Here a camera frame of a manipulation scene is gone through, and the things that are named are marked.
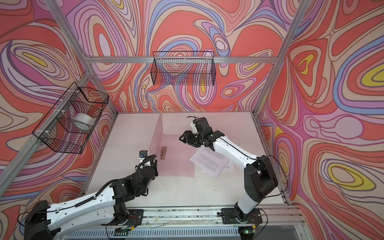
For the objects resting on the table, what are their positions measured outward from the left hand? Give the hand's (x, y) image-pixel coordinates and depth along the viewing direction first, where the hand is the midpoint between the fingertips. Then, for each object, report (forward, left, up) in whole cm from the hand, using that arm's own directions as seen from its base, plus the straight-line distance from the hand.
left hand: (156, 158), depth 78 cm
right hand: (+9, -14, +1) cm, 17 cm away
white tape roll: (+12, +34, +17) cm, 40 cm away
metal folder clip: (+11, 0, -14) cm, 18 cm away
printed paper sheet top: (+5, -31, -15) cm, 35 cm away
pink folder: (+10, -6, -16) cm, 20 cm away
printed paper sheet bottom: (+1, -42, -15) cm, 45 cm away
